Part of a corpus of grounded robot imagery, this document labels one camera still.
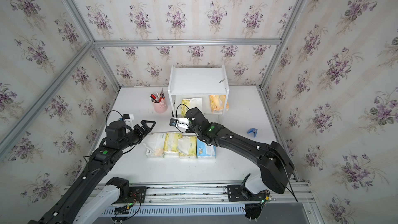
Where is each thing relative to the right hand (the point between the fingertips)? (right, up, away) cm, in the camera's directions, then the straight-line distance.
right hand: (189, 113), depth 81 cm
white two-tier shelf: (+1, +17, -3) cm, 17 cm away
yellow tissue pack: (-10, -18, +6) cm, 21 cm away
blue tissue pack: (+8, -20, +2) cm, 22 cm away
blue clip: (+40, -12, +15) cm, 44 cm away
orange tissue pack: (+16, +6, +5) cm, 18 cm away
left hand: (-18, -7, -5) cm, 19 cm away
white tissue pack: (-20, -18, +5) cm, 27 cm away
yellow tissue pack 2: (-1, -19, +3) cm, 19 cm away
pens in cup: (-23, +9, +21) cm, 32 cm away
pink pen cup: (-20, +2, +18) cm, 27 cm away
